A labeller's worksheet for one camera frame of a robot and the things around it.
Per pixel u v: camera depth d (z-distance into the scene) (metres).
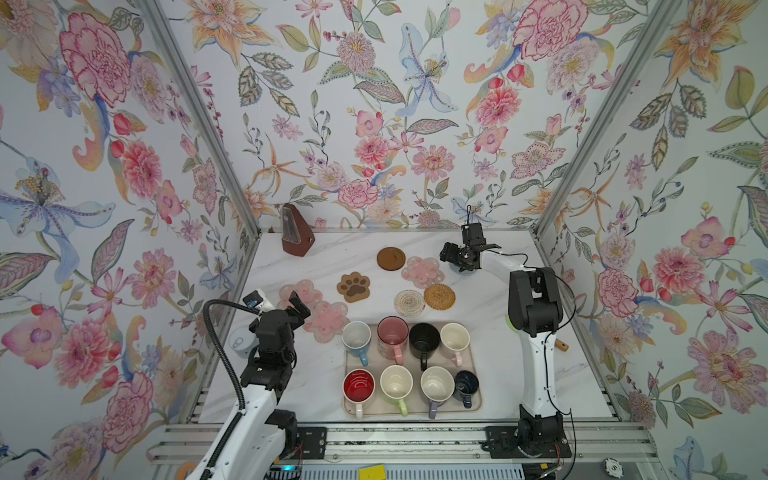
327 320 0.96
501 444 0.73
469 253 0.85
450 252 1.00
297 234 1.08
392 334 0.87
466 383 0.81
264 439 0.60
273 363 0.61
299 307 0.74
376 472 0.69
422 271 1.10
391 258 1.12
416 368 0.80
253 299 0.67
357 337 0.88
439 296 1.01
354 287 1.05
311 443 0.74
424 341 0.88
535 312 0.62
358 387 0.81
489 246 0.84
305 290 1.04
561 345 0.89
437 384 0.82
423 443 0.77
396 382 0.80
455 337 0.85
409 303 1.00
